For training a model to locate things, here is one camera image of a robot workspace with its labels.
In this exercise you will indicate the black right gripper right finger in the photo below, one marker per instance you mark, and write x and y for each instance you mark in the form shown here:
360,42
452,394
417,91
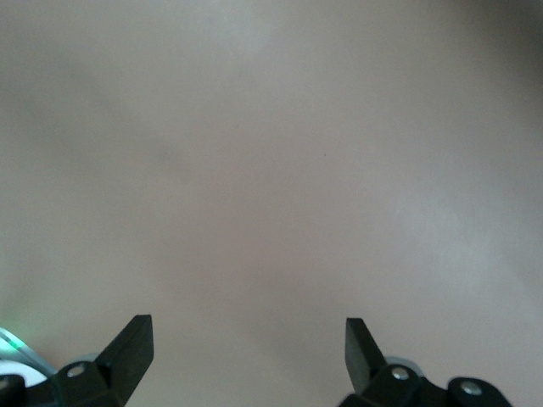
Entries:
360,360

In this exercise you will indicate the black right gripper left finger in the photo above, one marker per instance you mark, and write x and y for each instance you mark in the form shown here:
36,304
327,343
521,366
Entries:
127,360

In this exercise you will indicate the brown table cover mat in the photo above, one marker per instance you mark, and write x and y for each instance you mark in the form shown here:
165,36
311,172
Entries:
271,169

